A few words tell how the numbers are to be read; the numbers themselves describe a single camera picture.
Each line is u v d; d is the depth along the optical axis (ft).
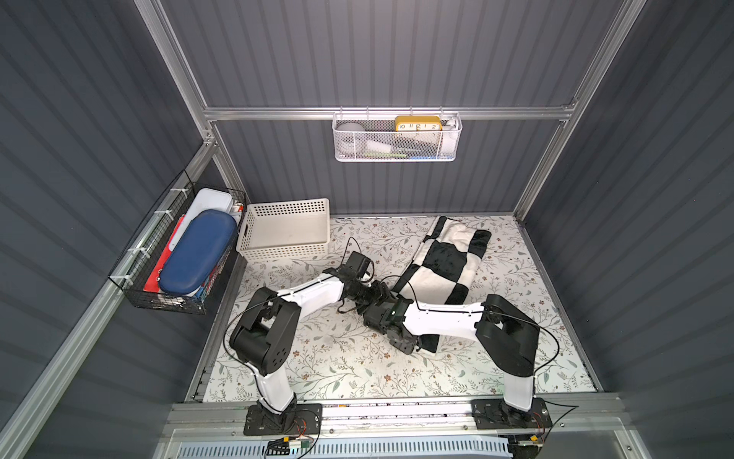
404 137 2.99
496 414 2.42
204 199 2.54
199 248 2.24
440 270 3.33
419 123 2.85
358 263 2.47
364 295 2.57
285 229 3.78
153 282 2.12
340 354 2.77
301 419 2.41
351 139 2.72
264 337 1.56
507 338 1.62
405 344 2.54
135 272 2.00
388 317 2.14
